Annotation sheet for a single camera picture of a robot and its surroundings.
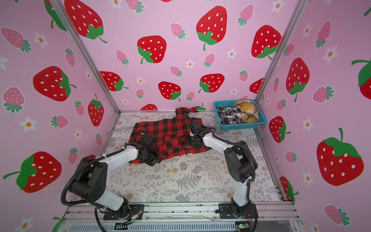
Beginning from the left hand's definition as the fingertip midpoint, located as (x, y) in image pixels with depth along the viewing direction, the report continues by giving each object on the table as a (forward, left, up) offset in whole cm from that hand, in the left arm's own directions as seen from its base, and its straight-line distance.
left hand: (162, 156), depth 91 cm
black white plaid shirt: (+32, -47, +6) cm, 57 cm away
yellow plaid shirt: (+35, -62, +7) cm, 71 cm away
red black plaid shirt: (+18, -2, -1) cm, 18 cm away
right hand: (+9, -14, +3) cm, 17 cm away
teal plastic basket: (+24, -56, +3) cm, 61 cm away
